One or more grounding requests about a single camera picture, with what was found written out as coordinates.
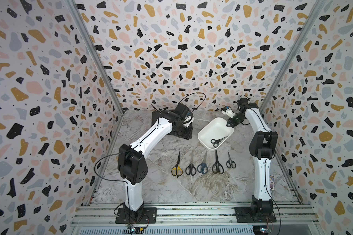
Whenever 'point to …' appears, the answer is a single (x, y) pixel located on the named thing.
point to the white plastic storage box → (214, 133)
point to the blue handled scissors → (203, 168)
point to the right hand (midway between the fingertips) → (229, 123)
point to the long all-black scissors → (217, 167)
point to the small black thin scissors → (230, 162)
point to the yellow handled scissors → (177, 171)
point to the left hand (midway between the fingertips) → (191, 135)
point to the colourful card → (271, 178)
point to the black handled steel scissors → (190, 169)
